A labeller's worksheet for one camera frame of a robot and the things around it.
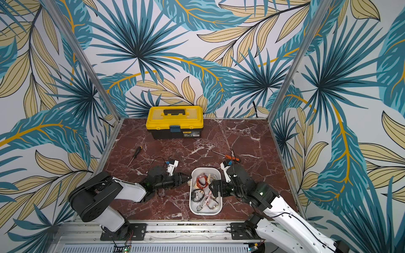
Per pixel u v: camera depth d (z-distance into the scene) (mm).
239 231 733
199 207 799
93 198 453
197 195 818
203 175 876
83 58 841
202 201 817
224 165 671
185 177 830
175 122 972
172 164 817
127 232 676
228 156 996
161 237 720
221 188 619
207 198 799
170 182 755
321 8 688
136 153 997
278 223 475
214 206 780
